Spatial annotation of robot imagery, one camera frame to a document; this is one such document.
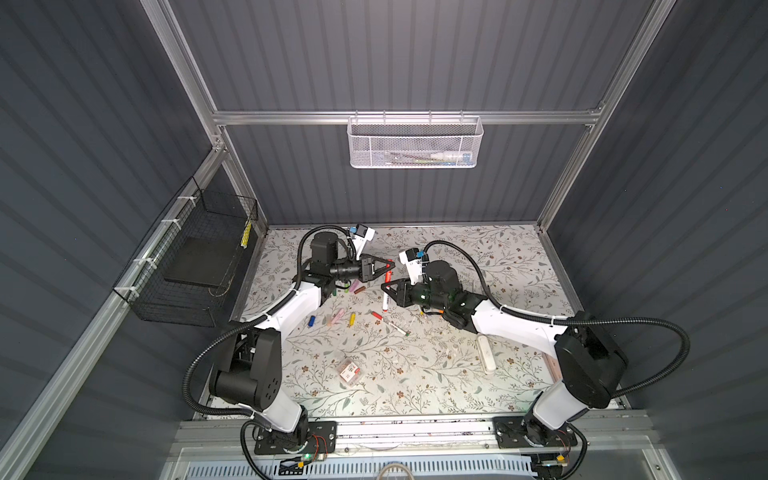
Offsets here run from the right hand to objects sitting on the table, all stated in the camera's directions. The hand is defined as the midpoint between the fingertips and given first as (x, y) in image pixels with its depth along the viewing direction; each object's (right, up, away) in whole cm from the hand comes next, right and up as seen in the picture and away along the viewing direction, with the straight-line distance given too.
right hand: (385, 289), depth 80 cm
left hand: (+2, +6, 0) cm, 7 cm away
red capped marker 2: (-1, -11, +14) cm, 18 cm away
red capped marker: (+1, +3, -1) cm, 4 cm away
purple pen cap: (-11, -1, +22) cm, 25 cm away
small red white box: (-11, -23, +2) cm, 25 cm away
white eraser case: (+29, -21, +3) cm, 36 cm away
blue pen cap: (-24, -12, +14) cm, 30 cm away
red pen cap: (+1, +6, -1) cm, 6 cm away
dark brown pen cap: (-10, -3, +22) cm, 24 cm away
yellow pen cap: (-11, -11, +16) cm, 22 cm away
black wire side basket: (-49, +4, -9) cm, 50 cm away
